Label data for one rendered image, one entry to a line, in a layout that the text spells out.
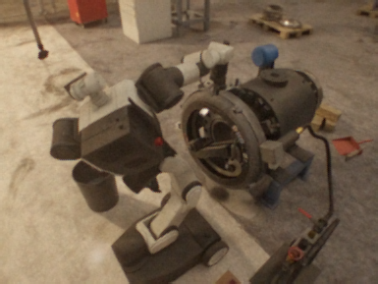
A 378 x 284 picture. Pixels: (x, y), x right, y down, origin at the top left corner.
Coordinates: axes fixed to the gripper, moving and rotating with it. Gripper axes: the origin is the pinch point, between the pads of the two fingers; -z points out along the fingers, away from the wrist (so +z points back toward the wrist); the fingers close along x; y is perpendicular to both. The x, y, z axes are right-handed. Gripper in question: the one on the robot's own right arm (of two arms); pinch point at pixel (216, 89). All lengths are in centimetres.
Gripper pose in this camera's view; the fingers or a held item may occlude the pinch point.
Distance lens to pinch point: 152.1
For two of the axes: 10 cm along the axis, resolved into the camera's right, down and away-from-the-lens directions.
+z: 0.5, -7.2, -6.9
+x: 6.1, 5.7, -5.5
